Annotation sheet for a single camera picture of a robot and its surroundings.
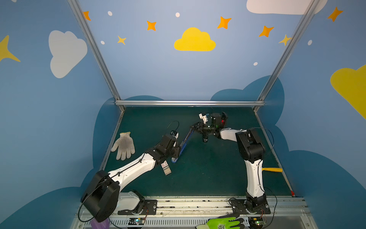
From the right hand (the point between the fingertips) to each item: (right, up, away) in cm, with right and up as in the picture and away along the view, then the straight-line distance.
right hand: (191, 126), depth 97 cm
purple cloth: (-44, -48, -28) cm, 71 cm away
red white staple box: (-17, -26, -9) cm, 32 cm away
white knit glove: (-46, -14, 0) cm, 48 cm away
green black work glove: (+19, -47, -26) cm, 57 cm away
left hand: (-8, -13, -12) cm, 19 cm away
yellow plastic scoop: (+52, -26, -11) cm, 59 cm away
